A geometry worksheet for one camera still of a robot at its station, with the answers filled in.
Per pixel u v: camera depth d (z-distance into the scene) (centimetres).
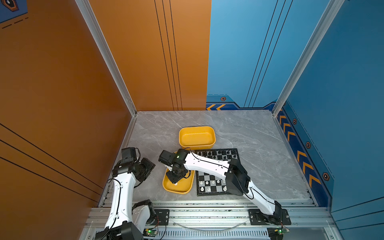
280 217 63
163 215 74
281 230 70
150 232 71
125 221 40
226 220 74
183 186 82
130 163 58
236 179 56
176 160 60
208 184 83
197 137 104
